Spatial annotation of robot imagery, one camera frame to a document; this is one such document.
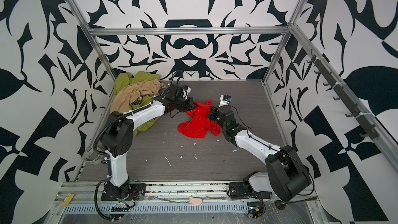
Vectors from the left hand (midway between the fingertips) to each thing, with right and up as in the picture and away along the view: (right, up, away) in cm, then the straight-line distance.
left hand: (199, 101), depth 90 cm
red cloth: (0, -13, +1) cm, 13 cm away
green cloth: (-56, +15, +24) cm, 63 cm away
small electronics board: (+25, -48, -19) cm, 57 cm away
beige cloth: (-48, +3, +11) cm, 50 cm away
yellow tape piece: (-60, -44, -19) cm, 76 cm away
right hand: (+6, -2, -5) cm, 8 cm away
